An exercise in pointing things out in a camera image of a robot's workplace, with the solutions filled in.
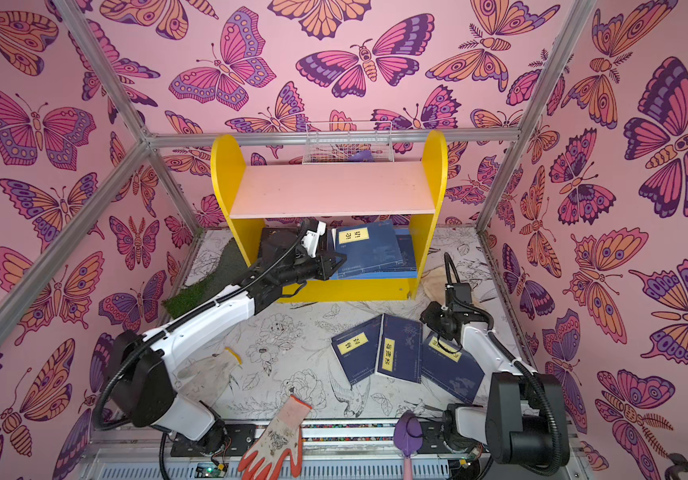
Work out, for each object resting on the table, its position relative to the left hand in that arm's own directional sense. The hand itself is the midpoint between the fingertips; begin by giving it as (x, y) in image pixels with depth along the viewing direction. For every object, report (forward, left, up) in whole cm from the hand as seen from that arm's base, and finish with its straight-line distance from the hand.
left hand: (349, 255), depth 75 cm
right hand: (-4, -24, -23) cm, 33 cm away
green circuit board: (-42, +35, -31) cm, 63 cm away
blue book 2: (-17, -27, -28) cm, 43 cm away
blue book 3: (-14, -2, -26) cm, 30 cm away
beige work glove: (+10, -29, -28) cm, 42 cm away
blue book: (+5, -5, -2) cm, 7 cm away
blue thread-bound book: (+14, -18, -13) cm, 27 cm away
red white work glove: (-36, +17, -27) cm, 48 cm away
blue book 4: (-14, -14, -26) cm, 32 cm away
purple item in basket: (+37, -4, +5) cm, 38 cm away
